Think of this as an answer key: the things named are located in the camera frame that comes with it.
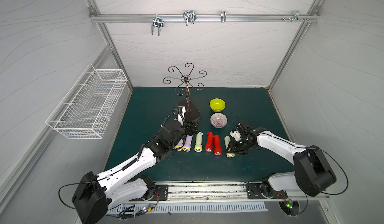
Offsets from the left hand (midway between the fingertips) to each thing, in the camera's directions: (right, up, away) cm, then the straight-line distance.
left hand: (193, 118), depth 75 cm
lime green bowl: (+17, +6, +32) cm, 37 cm away
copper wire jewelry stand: (-4, +20, +7) cm, 22 cm away
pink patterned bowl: (+17, -4, +26) cm, 31 cm away
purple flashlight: (-6, -11, -11) cm, 17 cm away
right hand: (+21, -20, +11) cm, 31 cm away
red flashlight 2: (+14, -19, +9) cm, 25 cm away
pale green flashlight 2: (+20, -14, +13) cm, 28 cm away
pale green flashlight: (+3, -18, +11) cm, 21 cm away
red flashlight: (+9, -18, +12) cm, 23 cm away
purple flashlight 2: (-4, -18, +11) cm, 22 cm away
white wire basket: (-50, +5, -6) cm, 51 cm away
